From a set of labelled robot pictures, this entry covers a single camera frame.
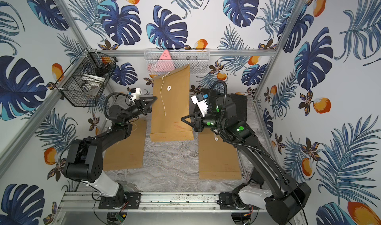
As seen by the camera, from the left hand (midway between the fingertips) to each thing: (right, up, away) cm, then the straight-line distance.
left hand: (155, 98), depth 72 cm
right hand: (+14, -9, -9) cm, 19 cm away
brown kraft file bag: (+33, -35, +18) cm, 52 cm away
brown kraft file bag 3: (+8, -3, -3) cm, 9 cm away
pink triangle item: (+1, +23, +18) cm, 29 cm away
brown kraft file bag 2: (-21, -32, +19) cm, 43 cm away
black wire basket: (-44, +10, +11) cm, 47 cm away
